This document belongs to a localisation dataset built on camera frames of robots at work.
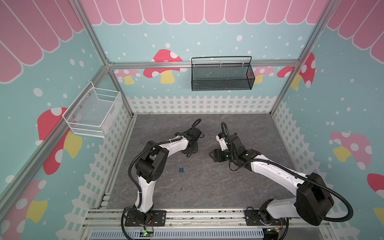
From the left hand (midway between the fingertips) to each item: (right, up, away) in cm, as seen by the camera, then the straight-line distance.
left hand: (191, 151), depth 99 cm
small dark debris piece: (-5, -19, -14) cm, 24 cm away
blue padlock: (-6, -10, -7) cm, 14 cm away
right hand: (+13, +2, -15) cm, 20 cm away
